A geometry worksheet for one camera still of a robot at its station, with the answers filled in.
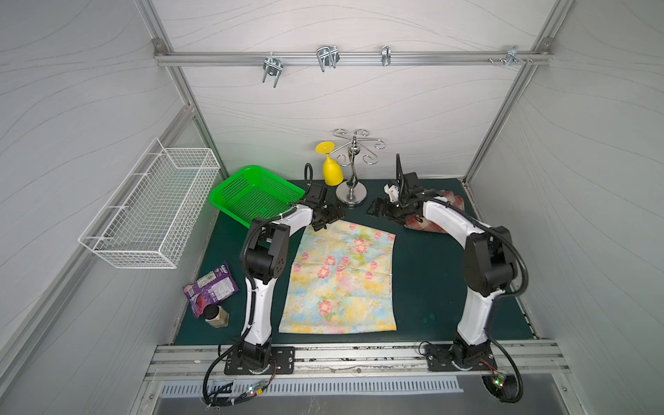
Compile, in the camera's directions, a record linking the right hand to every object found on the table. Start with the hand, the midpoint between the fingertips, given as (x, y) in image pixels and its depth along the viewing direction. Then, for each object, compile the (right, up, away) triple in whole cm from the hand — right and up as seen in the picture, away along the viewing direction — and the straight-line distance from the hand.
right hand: (375, 213), depth 93 cm
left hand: (-14, -2, +8) cm, 17 cm away
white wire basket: (-65, 0, -24) cm, 69 cm away
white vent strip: (-37, -46, -25) cm, 64 cm away
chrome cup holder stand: (-7, +9, +21) cm, 24 cm away
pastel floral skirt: (-13, -23, -5) cm, 27 cm away
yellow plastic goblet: (-16, +15, +9) cm, 24 cm away
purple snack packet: (-57, -25, -8) cm, 63 cm away
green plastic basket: (-53, +9, +21) cm, 58 cm away
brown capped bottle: (-49, -29, -20) cm, 60 cm away
